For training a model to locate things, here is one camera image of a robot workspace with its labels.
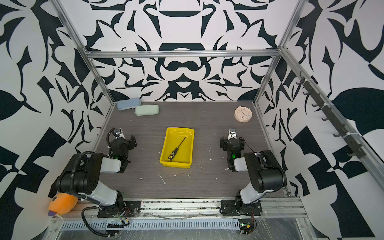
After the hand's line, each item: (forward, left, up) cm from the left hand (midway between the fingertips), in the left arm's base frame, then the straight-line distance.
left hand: (122, 135), depth 93 cm
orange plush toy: (-36, +18, +2) cm, 40 cm away
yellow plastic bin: (0, -31, -5) cm, 31 cm away
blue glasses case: (+32, +4, -4) cm, 32 cm away
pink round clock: (+19, -81, -5) cm, 83 cm away
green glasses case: (+24, -8, -4) cm, 26 cm away
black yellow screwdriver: (-10, -32, -5) cm, 34 cm away
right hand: (-2, -68, -1) cm, 68 cm away
